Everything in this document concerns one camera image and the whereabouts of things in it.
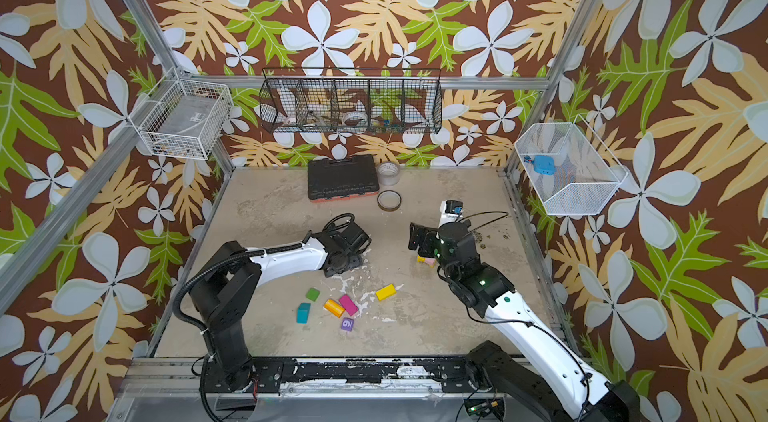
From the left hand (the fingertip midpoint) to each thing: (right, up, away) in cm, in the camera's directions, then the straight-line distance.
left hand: (350, 258), depth 93 cm
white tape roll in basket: (+1, +46, +6) cm, 46 cm away
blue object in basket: (+57, +29, -8) cm, 64 cm away
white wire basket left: (-49, +43, -7) cm, 65 cm away
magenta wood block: (0, -12, -7) cm, 14 cm away
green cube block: (-11, -10, -5) cm, 16 cm away
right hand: (+20, +12, -18) cm, 29 cm away
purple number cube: (0, -16, -11) cm, 20 cm away
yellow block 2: (+11, -9, -5) cm, 15 cm away
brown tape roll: (+13, +18, +19) cm, 29 cm away
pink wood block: (+25, -1, -2) cm, 25 cm away
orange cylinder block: (-4, -12, -9) cm, 16 cm away
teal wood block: (-13, -14, -9) cm, 21 cm away
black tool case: (-5, +26, +17) cm, 32 cm away
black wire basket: (-3, +52, +4) cm, 52 cm away
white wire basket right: (+64, +26, -15) cm, 71 cm away
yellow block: (+20, +2, -14) cm, 25 cm away
